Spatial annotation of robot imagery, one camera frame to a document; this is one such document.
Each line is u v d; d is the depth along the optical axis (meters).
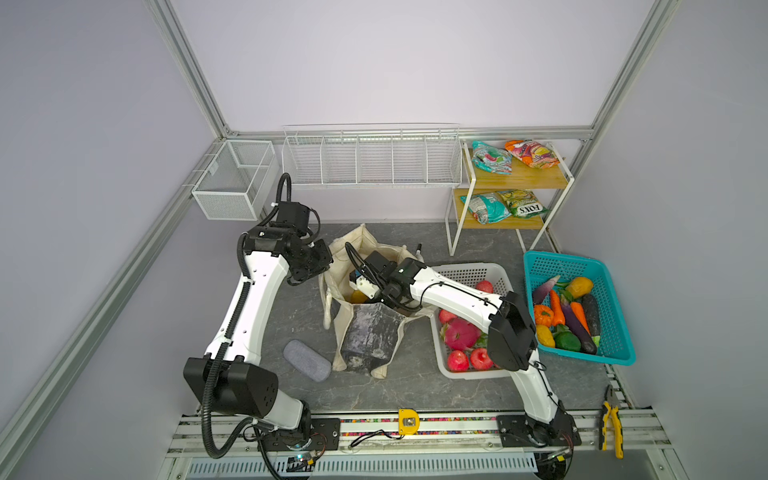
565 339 0.85
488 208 0.99
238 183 1.01
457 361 0.80
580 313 0.92
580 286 0.94
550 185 0.88
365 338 0.74
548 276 1.02
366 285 0.77
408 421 0.74
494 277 0.95
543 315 0.89
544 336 0.85
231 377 0.40
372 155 0.99
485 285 0.96
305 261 0.63
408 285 0.60
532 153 0.89
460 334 0.81
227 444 0.41
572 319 0.91
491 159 0.87
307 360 0.83
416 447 0.73
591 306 0.91
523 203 1.01
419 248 1.12
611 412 0.76
